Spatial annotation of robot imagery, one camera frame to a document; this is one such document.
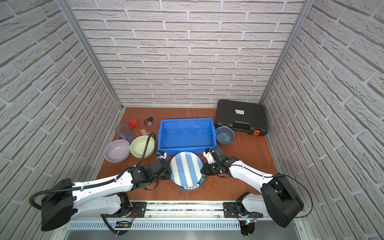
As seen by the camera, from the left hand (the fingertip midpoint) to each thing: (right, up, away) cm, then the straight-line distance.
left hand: (174, 169), depth 82 cm
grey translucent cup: (-32, +21, +8) cm, 39 cm away
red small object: (-34, +26, +25) cm, 50 cm away
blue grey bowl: (+32, +17, +19) cm, 41 cm away
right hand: (+16, -1, +2) cm, 16 cm away
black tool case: (+46, +31, +25) cm, 61 cm away
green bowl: (-26, +11, +13) cm, 31 cm away
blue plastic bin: (+11, +17, +22) cm, 30 cm away
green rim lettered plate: (+13, -8, -2) cm, 16 cm away
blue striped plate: (+6, 0, +2) cm, 7 cm away
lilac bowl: (-39, +8, +12) cm, 41 cm away
